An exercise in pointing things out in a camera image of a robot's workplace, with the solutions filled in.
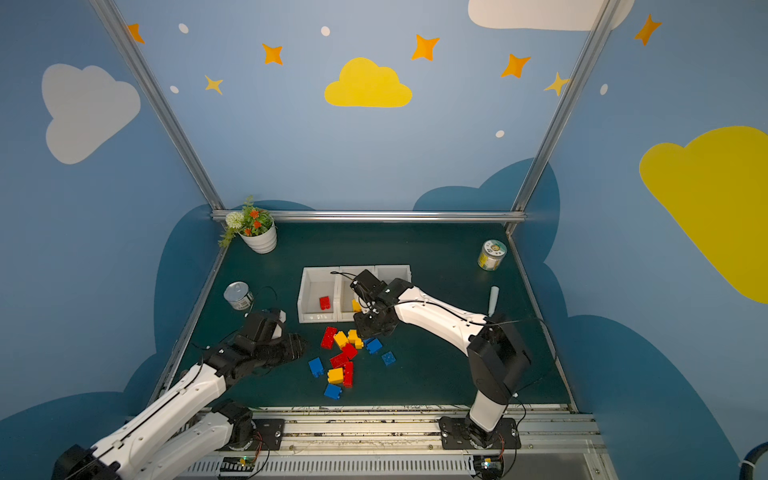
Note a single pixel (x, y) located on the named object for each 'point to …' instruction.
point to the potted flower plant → (256, 227)
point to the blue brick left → (316, 367)
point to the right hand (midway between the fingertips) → (364, 329)
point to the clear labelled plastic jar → (492, 254)
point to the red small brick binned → (325, 303)
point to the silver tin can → (238, 295)
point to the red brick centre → (348, 353)
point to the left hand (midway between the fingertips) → (302, 344)
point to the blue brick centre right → (372, 344)
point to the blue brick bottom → (333, 391)
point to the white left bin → (318, 294)
